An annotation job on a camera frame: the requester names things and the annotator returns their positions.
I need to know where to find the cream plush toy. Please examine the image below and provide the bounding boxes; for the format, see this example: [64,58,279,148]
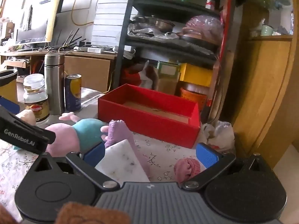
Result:
[16,109,36,125]

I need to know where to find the pink pig plush toy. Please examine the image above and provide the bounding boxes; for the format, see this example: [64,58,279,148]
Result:
[46,112,106,157]

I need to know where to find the pink knitted hat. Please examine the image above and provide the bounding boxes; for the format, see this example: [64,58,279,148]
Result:
[174,158,201,183]

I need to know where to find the purple knitted cloth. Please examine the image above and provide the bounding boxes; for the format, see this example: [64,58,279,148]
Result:
[100,120,150,177]

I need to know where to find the glass coffee jar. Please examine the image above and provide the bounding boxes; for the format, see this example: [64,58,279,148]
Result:
[23,73,50,122]

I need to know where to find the white foam block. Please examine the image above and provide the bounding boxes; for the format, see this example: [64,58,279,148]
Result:
[95,140,149,186]

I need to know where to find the red cardboard box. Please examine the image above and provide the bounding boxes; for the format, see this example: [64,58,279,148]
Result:
[98,84,201,148]

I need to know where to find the floral table cloth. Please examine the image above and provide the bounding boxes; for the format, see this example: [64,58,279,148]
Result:
[0,87,208,222]

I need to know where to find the stainless steel thermos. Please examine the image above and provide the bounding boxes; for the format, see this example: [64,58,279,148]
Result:
[44,53,65,115]

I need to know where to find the orange plastic basket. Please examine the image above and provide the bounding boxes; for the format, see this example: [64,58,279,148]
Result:
[178,81,209,110]

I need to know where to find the yellow blue drink can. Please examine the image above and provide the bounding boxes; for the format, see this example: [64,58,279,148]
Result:
[65,74,82,112]

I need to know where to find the computer monitor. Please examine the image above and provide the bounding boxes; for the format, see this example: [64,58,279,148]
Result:
[16,12,57,45]

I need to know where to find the brown cardboard box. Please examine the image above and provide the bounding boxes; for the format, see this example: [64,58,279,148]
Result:
[155,77,178,95]

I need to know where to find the wooden desk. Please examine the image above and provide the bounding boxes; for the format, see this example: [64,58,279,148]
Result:
[1,51,117,93]

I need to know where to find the yellow box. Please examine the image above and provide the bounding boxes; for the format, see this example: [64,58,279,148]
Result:
[179,63,213,87]

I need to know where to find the green white carton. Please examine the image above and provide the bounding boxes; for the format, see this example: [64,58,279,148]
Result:
[157,61,180,78]

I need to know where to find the red white plastic bag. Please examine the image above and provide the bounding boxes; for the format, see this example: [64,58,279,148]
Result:
[120,60,158,90]

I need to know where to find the black metal shelf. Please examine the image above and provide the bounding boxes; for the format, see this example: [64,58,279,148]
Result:
[112,0,236,123]

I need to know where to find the wooden cabinet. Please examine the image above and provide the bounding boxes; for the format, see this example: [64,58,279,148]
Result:
[231,2,298,167]

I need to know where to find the pink wrapped bowl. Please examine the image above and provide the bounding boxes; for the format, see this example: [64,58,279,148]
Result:
[176,15,224,46]

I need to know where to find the metal pot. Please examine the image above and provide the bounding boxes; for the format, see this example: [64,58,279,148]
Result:
[130,16,175,33]

